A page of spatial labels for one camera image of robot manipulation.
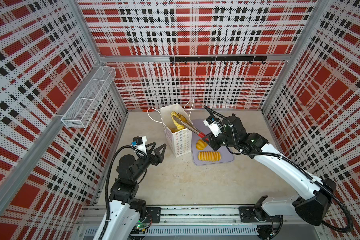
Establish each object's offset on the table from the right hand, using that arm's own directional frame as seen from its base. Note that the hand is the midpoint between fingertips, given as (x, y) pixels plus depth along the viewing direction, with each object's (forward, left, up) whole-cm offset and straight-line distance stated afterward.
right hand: (205, 139), depth 72 cm
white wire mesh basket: (+24, +76, -5) cm, 80 cm away
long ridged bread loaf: (+11, +14, -4) cm, 18 cm away
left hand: (-3, +22, -1) cm, 22 cm away
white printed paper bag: (+4, +13, -11) cm, 17 cm away
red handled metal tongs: (+14, +13, -2) cm, 19 cm away
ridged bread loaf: (+2, -4, -23) cm, 23 cm away
